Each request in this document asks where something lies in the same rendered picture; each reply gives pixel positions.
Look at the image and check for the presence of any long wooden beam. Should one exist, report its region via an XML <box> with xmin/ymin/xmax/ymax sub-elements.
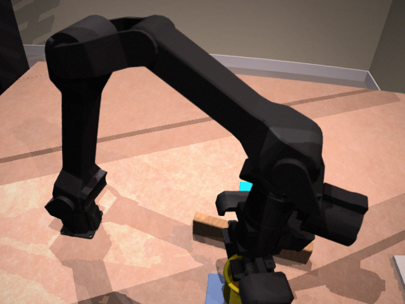
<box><xmin>192</xmin><ymin>212</ymin><xmax>313</xmax><ymax>264</ymax></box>

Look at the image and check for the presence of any olive yellow cup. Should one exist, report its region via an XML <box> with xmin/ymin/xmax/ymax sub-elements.
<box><xmin>223</xmin><ymin>254</ymin><xmax>243</xmax><ymax>304</ymax></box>

